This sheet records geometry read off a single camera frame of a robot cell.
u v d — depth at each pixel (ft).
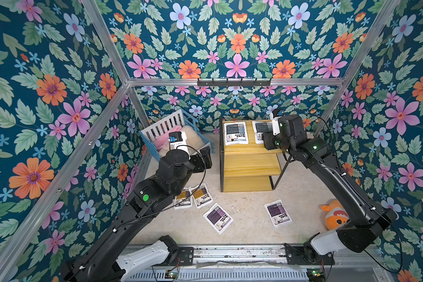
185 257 2.41
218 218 2.74
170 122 3.43
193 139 3.53
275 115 1.98
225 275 2.31
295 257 2.40
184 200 2.90
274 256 2.46
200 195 2.97
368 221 1.30
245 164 2.75
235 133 2.36
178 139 1.62
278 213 2.77
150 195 1.30
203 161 1.77
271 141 2.06
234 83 3.03
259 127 2.42
